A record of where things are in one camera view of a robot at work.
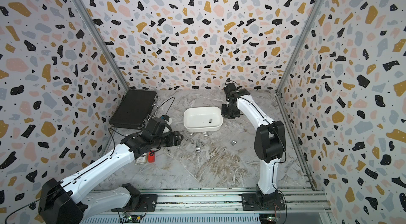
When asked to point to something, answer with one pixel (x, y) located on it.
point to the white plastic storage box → (203, 119)
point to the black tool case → (136, 107)
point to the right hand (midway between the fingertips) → (225, 116)
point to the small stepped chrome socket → (202, 143)
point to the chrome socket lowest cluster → (197, 151)
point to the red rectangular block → (151, 159)
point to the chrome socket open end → (197, 148)
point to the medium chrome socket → (191, 140)
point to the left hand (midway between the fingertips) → (180, 137)
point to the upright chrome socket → (168, 150)
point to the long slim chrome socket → (197, 142)
